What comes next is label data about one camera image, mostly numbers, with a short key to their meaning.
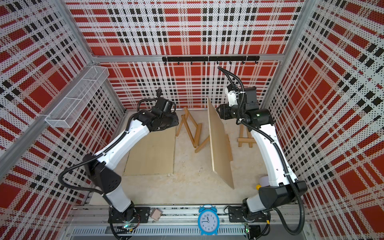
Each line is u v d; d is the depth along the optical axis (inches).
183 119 33.6
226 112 24.2
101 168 16.9
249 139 40.5
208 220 27.6
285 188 15.1
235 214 28.9
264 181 32.4
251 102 20.0
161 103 24.1
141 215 29.0
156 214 28.7
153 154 36.9
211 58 35.7
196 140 38.6
